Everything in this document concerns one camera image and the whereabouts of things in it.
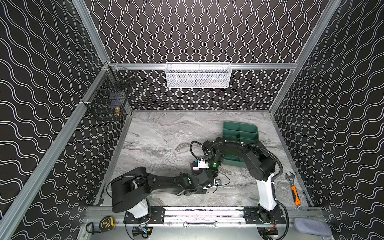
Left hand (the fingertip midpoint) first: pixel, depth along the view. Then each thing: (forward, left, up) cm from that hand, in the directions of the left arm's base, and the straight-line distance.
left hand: (209, 182), depth 82 cm
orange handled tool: (+7, -48, -4) cm, 49 cm away
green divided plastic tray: (+34, -20, +3) cm, 40 cm away
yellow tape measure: (-21, +48, +1) cm, 52 cm away
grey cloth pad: (-18, -47, -2) cm, 51 cm away
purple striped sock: (+7, +8, +7) cm, 13 cm away
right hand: (+3, -1, -5) cm, 6 cm away
